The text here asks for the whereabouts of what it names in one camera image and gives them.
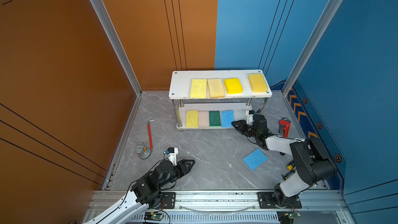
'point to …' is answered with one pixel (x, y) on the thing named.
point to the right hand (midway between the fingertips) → (232, 123)
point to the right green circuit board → (292, 215)
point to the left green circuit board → (153, 215)
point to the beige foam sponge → (203, 120)
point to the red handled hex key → (150, 134)
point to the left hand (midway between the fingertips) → (195, 161)
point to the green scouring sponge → (214, 118)
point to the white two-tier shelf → (215, 99)
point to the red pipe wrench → (284, 126)
